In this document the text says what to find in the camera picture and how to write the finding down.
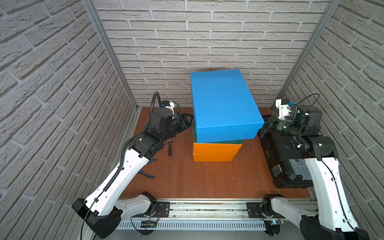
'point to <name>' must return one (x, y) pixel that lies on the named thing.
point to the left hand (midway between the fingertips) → (194, 115)
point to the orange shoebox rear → (214, 154)
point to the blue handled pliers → (151, 177)
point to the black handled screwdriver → (169, 149)
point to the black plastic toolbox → (287, 168)
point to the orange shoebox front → (210, 145)
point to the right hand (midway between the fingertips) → (256, 118)
